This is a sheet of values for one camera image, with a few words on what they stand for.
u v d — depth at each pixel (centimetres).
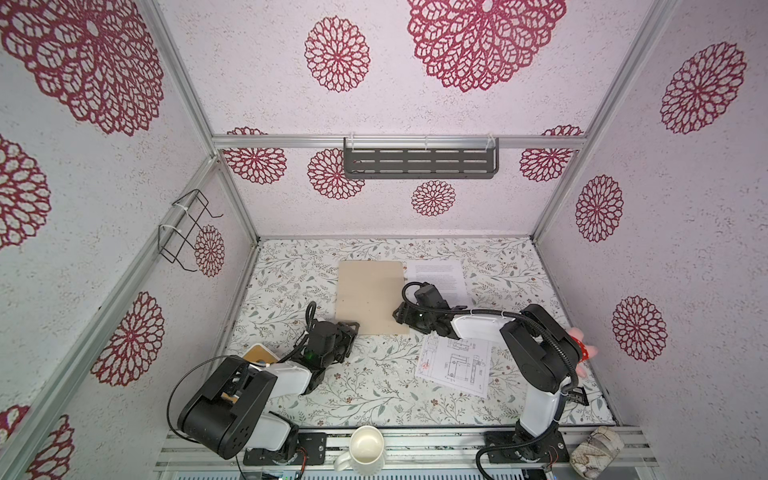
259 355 84
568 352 51
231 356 49
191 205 81
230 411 44
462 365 88
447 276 110
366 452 76
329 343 72
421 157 96
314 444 76
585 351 85
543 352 49
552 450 73
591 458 69
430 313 75
